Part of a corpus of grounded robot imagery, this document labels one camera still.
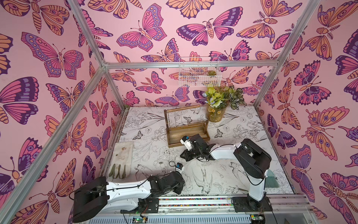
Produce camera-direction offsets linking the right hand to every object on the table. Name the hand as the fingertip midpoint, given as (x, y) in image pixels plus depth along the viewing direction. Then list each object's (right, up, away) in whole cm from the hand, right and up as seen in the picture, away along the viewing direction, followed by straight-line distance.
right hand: (181, 154), depth 91 cm
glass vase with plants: (+27, +38, +9) cm, 47 cm away
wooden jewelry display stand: (-4, +12, +12) cm, 18 cm away
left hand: (+2, -14, -10) cm, 18 cm away
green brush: (+53, -13, -10) cm, 55 cm away
